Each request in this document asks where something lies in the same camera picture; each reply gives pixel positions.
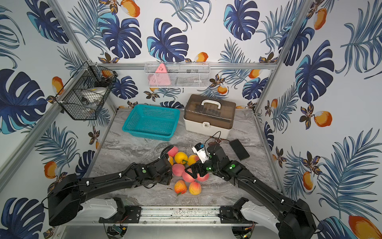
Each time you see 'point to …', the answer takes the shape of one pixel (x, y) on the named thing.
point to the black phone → (240, 152)
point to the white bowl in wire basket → (93, 95)
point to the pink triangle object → (160, 77)
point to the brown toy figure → (215, 141)
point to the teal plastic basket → (154, 122)
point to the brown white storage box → (209, 115)
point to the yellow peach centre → (181, 157)
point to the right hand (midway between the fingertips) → (192, 165)
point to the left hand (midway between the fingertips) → (168, 174)
